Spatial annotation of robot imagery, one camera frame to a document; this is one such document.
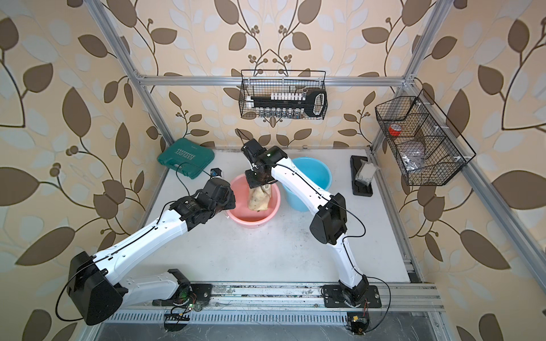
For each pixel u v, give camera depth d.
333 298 0.74
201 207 0.57
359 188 1.02
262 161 0.59
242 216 0.88
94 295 0.38
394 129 0.81
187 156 1.12
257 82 0.91
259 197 0.82
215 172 0.70
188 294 0.70
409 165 0.71
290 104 0.85
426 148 0.73
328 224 0.57
